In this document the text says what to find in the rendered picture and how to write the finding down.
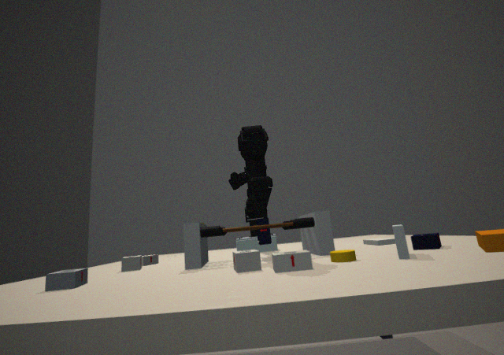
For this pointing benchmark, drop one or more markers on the grey flat bar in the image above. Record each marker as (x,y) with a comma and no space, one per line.
(400,240)

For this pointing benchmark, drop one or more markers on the yellow short cylinder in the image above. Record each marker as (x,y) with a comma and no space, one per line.
(342,255)

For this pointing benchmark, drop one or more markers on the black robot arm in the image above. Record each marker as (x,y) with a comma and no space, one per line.
(252,143)

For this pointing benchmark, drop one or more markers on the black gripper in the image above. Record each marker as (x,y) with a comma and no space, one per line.
(259,191)

